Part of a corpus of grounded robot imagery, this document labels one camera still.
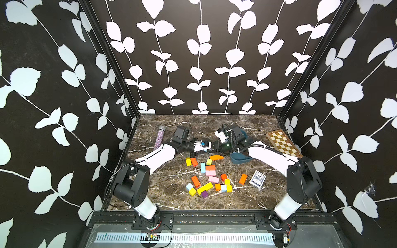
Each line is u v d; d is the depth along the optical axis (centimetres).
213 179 87
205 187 84
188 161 93
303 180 46
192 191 82
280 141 102
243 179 88
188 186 84
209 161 93
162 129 107
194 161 94
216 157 95
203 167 93
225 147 74
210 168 93
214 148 76
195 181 85
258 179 87
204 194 82
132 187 45
